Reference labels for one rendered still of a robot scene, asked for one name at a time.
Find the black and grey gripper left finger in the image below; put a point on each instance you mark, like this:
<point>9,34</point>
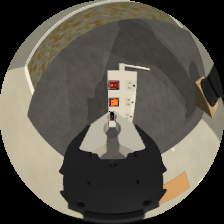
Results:
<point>92,139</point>

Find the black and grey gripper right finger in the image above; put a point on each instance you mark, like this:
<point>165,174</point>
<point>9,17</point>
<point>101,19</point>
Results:
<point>132,139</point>

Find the white power strip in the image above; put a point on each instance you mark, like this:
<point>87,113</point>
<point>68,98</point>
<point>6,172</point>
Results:
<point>122,90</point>

